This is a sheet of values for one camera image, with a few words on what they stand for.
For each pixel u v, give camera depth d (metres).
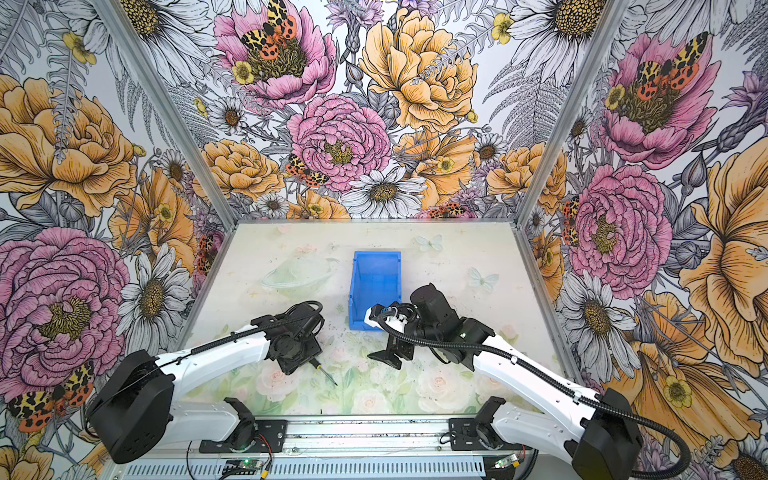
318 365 0.85
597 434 0.39
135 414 0.41
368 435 0.76
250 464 0.71
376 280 1.04
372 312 0.62
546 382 0.45
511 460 0.71
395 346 0.63
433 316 0.57
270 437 0.74
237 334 0.55
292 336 0.64
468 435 0.74
